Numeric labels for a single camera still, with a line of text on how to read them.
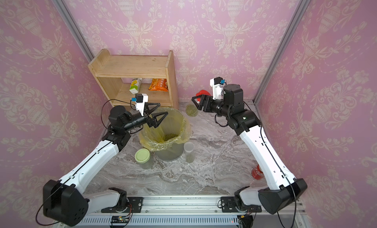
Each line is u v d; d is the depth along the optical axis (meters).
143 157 0.77
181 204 0.76
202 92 0.63
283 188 0.38
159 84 0.95
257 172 0.77
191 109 0.70
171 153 0.80
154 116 0.61
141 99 0.60
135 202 0.75
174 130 0.96
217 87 0.59
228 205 0.73
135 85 0.95
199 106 0.58
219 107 0.55
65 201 0.39
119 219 0.72
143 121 0.64
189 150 0.76
